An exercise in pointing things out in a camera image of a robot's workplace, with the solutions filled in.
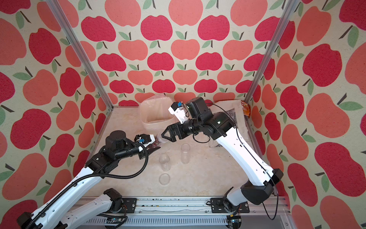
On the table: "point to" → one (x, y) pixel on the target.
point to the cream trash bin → (157, 126)
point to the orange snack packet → (246, 108)
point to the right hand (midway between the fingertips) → (170, 135)
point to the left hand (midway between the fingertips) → (157, 143)
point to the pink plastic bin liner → (157, 108)
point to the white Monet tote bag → (234, 109)
